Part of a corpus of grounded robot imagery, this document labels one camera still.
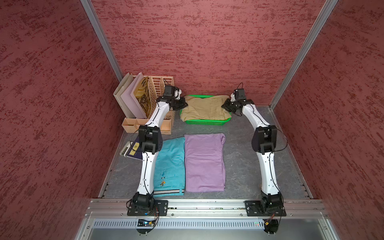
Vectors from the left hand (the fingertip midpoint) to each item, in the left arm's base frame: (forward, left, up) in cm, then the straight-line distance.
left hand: (187, 105), depth 101 cm
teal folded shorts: (-46, +8, -12) cm, 49 cm away
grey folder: (-6, +40, +15) cm, 43 cm away
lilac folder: (-6, +34, +10) cm, 36 cm away
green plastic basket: (-9, -13, -7) cm, 18 cm away
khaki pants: (+4, -16, -6) cm, 17 cm away
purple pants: (-36, -12, -13) cm, 40 cm away
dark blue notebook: (-29, +33, -12) cm, 46 cm away
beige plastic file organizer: (+16, +24, +2) cm, 29 cm away
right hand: (+3, -26, -3) cm, 26 cm away
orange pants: (-11, +1, -2) cm, 11 cm away
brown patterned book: (+3, +30, +7) cm, 31 cm away
